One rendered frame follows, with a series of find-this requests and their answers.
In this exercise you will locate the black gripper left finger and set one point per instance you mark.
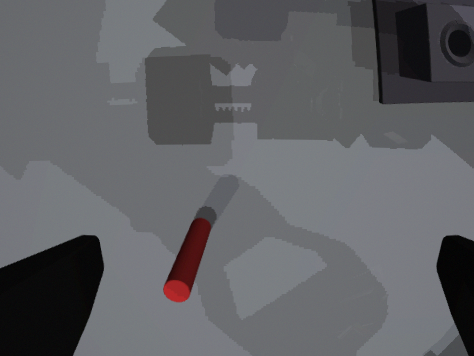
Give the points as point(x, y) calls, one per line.
point(46, 299)

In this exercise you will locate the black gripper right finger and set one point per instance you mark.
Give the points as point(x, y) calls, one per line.
point(455, 268)

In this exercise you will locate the red peg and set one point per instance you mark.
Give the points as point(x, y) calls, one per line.
point(181, 278)

